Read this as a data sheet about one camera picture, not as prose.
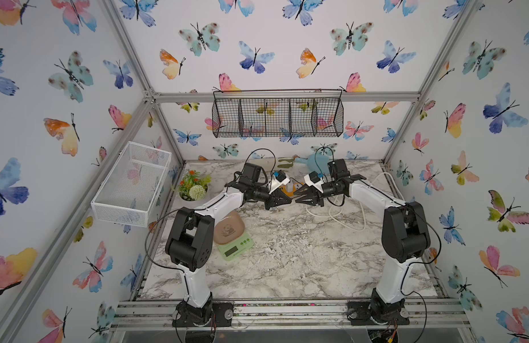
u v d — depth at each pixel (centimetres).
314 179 73
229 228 91
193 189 89
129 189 84
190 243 49
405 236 51
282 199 81
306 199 79
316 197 77
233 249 87
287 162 118
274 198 76
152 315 76
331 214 97
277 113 98
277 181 76
